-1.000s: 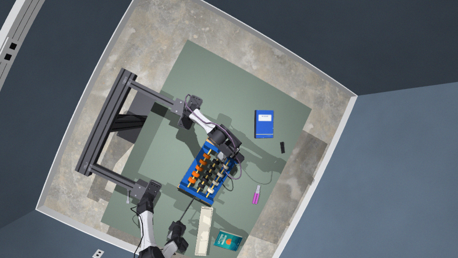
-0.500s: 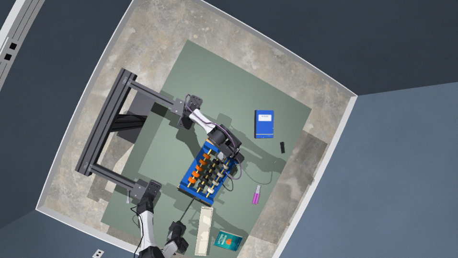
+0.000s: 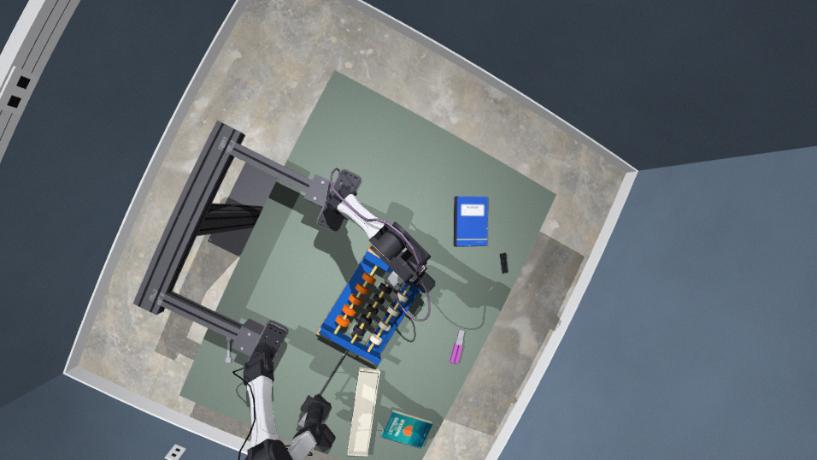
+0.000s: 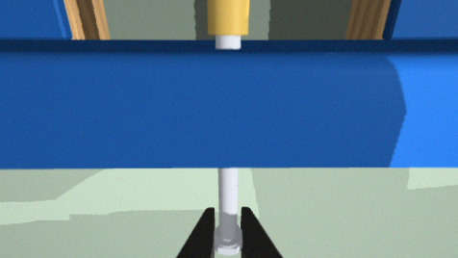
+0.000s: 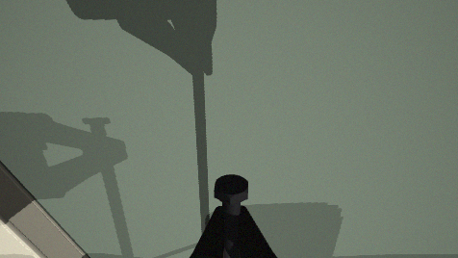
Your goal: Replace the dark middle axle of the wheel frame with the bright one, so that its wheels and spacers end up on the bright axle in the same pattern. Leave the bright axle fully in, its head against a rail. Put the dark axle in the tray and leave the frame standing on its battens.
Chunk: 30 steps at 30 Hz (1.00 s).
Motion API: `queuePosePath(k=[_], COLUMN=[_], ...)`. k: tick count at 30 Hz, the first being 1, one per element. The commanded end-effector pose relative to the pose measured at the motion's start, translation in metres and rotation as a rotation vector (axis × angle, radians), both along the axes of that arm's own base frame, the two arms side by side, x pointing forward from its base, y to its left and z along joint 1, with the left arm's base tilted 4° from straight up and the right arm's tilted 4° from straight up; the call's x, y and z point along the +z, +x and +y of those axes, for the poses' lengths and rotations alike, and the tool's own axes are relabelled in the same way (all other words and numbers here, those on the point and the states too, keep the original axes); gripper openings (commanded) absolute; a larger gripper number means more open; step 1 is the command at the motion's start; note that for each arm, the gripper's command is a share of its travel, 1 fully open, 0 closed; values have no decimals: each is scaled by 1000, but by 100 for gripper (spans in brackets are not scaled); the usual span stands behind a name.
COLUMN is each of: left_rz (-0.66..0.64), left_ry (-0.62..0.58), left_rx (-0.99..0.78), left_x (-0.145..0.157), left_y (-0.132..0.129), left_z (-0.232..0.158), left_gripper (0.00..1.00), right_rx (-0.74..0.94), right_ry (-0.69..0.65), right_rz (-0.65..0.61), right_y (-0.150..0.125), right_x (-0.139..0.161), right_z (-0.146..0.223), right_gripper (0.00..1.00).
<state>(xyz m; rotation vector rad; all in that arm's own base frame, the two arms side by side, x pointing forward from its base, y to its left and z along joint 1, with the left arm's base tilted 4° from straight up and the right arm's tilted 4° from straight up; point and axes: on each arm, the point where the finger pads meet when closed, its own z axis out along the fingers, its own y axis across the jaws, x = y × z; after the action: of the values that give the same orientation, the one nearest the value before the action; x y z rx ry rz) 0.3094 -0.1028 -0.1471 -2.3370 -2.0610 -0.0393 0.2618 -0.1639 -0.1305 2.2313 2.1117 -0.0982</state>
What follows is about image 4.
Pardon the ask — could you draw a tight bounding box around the white metal rod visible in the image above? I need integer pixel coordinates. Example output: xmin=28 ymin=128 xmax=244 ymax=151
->
xmin=214 ymin=36 xmax=242 ymax=256

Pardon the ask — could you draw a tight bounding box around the light brown wooden block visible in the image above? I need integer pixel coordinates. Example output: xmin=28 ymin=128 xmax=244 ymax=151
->
xmin=345 ymin=0 xmax=391 ymax=39
xmin=64 ymin=0 xmax=110 ymax=39

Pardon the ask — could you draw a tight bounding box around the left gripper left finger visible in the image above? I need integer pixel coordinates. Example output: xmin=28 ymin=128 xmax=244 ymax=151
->
xmin=176 ymin=207 xmax=216 ymax=258

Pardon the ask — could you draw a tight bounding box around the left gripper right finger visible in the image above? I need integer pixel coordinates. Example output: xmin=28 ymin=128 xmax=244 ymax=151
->
xmin=241 ymin=207 xmax=283 ymax=258

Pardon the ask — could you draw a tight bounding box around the yellow axle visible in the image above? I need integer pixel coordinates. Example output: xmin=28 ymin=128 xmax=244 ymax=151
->
xmin=207 ymin=0 xmax=249 ymax=36

